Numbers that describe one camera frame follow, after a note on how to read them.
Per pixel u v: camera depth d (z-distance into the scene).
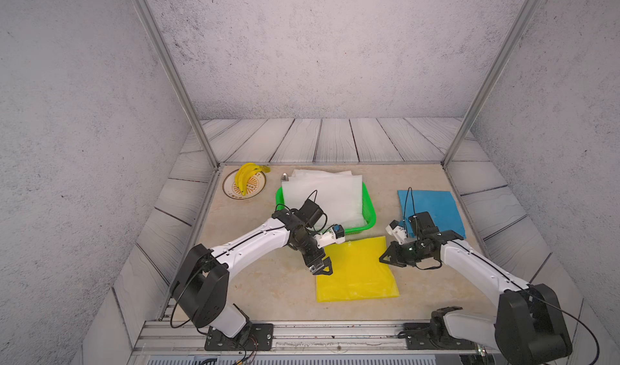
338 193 1.00
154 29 0.78
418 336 0.73
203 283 0.43
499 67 0.87
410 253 0.72
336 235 0.71
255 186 1.12
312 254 0.70
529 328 0.40
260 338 0.73
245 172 1.11
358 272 0.82
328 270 0.73
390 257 0.74
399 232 0.80
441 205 1.05
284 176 1.14
